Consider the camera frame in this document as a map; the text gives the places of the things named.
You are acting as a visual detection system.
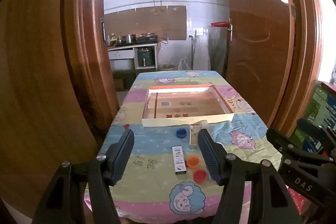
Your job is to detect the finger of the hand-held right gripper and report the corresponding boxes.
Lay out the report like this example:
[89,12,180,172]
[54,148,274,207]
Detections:
[266,128,332,170]
[297,118,336,159]

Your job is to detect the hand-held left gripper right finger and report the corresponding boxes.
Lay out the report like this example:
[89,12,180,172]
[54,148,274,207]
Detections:
[197,128,303,224]

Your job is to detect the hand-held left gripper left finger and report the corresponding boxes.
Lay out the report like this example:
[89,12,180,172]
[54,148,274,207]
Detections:
[31,129,135,224]

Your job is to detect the orange bottle cap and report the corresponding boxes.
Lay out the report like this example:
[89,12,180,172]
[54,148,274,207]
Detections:
[186,156,200,169]

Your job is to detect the red bottle cap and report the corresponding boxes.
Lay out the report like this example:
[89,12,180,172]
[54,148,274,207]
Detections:
[193,169,208,183]

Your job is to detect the white rectangular carton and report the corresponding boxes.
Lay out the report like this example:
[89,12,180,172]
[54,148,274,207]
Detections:
[172,145,187,175]

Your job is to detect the clear plastic piece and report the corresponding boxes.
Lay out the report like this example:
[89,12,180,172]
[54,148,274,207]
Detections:
[191,120,209,132]

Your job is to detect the shallow cardboard box orange rim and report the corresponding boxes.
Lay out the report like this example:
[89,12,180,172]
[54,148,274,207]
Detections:
[141,84,235,127]

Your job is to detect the green cartons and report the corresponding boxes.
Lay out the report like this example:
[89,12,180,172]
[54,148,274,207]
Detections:
[289,82,336,153]

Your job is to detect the cartoon sheep printed blanket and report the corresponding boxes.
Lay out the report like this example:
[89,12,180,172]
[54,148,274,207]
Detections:
[84,70,282,224]

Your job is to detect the brown wooden door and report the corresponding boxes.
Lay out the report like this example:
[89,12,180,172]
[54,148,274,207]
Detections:
[222,0,297,127]

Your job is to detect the green air fryer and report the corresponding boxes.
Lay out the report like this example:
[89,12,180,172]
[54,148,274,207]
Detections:
[137,48,153,67]

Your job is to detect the white kitchen counter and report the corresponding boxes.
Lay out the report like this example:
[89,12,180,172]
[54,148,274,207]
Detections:
[108,42,159,71]

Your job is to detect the plastic covered white rack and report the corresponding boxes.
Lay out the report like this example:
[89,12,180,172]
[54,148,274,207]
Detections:
[193,26,229,75]

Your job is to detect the black gas stove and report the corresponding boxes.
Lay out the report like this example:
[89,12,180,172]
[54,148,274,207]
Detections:
[136,34,158,43]

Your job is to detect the brown wooden door frame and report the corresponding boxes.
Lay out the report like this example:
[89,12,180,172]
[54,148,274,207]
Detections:
[62,0,324,140]

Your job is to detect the cardboard sheets on wall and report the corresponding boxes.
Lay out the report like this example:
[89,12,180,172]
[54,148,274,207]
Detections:
[104,5,187,41]

